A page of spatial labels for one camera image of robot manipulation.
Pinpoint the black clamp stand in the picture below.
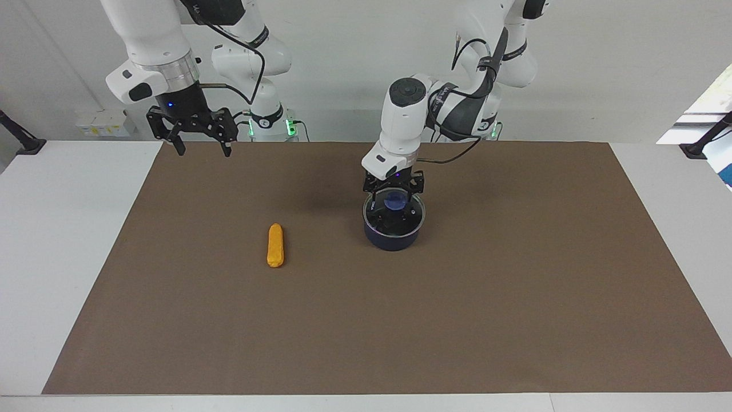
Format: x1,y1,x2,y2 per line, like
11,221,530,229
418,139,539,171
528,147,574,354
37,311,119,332
0,109,46,155
679,112,732,160

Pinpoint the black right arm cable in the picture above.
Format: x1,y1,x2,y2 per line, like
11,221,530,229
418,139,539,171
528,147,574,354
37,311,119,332
189,0,266,106

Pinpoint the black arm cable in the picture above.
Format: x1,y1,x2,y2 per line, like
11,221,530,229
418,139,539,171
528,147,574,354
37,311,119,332
417,26,510,165
189,0,266,106

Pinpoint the glass lid blue knob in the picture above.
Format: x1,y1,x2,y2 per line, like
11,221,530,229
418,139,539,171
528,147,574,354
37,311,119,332
364,190,426,236

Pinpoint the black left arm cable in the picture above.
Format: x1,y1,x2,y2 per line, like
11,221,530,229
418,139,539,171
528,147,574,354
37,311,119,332
417,26,510,165

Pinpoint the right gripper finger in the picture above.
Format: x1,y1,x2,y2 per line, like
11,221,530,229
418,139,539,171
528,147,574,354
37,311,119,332
147,106,186,156
194,107,238,157

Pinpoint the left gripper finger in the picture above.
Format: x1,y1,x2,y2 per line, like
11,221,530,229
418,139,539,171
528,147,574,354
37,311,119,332
407,175,425,217
364,179,383,215

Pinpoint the dark blue handled pot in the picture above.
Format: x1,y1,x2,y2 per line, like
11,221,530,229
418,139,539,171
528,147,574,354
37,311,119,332
363,192,427,251

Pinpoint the white wall socket box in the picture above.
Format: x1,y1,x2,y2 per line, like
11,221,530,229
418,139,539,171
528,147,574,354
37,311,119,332
74,110,138,138

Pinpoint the blue white box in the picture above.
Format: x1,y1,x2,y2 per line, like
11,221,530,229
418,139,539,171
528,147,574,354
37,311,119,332
709,143,732,189

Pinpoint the brown table mat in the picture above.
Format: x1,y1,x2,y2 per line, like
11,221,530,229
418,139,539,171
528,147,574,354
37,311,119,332
42,141,732,395

